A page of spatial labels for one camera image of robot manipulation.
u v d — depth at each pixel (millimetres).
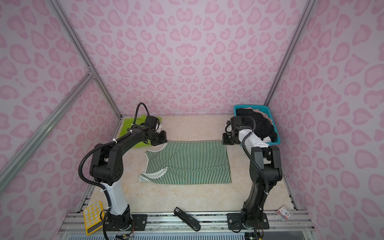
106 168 512
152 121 787
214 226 719
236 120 780
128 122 1141
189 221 692
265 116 1070
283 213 735
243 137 681
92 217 736
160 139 863
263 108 1132
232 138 738
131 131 641
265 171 500
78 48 819
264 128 974
